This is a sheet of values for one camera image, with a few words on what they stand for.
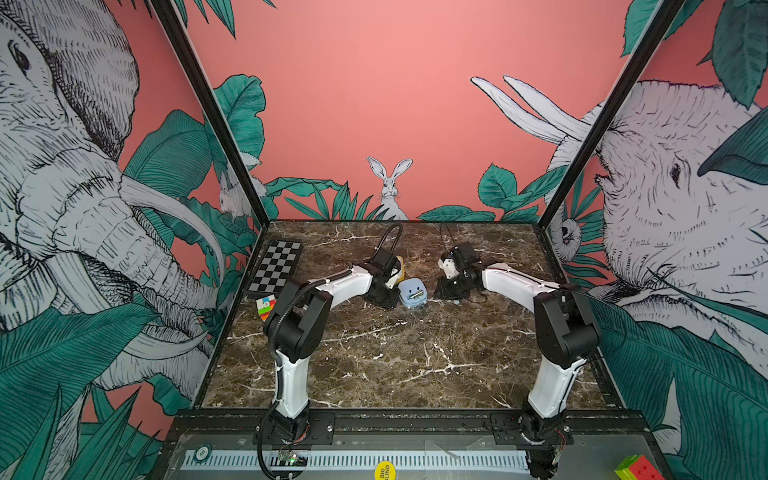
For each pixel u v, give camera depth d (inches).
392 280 33.1
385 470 26.9
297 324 19.9
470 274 28.1
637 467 26.0
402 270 39.8
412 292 37.6
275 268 39.9
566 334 19.6
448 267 35.5
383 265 30.7
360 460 27.6
